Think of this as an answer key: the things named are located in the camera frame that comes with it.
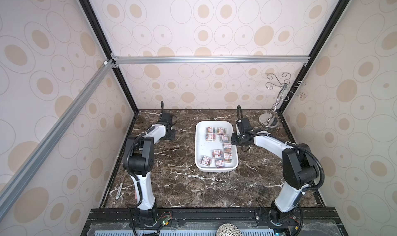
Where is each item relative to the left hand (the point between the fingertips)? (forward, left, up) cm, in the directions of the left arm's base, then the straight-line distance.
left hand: (172, 133), depth 101 cm
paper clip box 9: (-20, -30, -2) cm, 36 cm away
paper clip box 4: (-3, -34, -1) cm, 34 cm away
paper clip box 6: (-19, -21, -1) cm, 28 cm away
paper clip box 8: (-16, -35, -2) cm, 39 cm away
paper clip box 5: (-9, -35, -2) cm, 37 cm away
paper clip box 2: (+3, -33, -1) cm, 33 cm away
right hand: (-5, -43, +1) cm, 43 cm away
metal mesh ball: (-52, -32, -1) cm, 61 cm away
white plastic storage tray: (-9, -22, -4) cm, 24 cm away
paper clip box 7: (-15, -29, -1) cm, 32 cm away
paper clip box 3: (-2, -25, -1) cm, 25 cm away
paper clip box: (+5, -25, -2) cm, 26 cm away
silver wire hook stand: (+13, -69, -1) cm, 70 cm away
